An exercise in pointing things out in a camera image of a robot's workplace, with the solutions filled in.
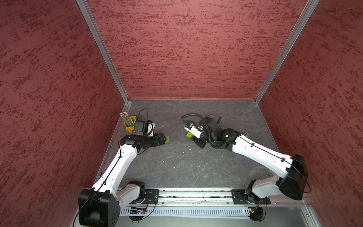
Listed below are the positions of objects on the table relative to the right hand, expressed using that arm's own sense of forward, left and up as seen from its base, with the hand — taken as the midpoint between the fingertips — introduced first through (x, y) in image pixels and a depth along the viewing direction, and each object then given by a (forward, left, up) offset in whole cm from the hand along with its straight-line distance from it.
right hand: (193, 138), depth 78 cm
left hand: (0, +20, -4) cm, 21 cm away
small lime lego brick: (+8, +17, -15) cm, 24 cm away
